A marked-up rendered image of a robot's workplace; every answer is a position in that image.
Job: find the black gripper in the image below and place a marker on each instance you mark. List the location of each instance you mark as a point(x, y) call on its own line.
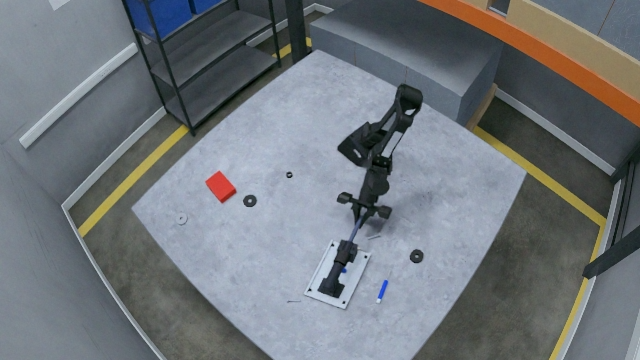
point(366, 197)

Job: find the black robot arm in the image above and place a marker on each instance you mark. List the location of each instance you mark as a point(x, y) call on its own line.
point(381, 154)

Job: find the blue screwdriver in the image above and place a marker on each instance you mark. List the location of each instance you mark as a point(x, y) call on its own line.
point(382, 291)

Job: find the red rectangular block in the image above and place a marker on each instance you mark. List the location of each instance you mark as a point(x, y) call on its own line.
point(220, 186)

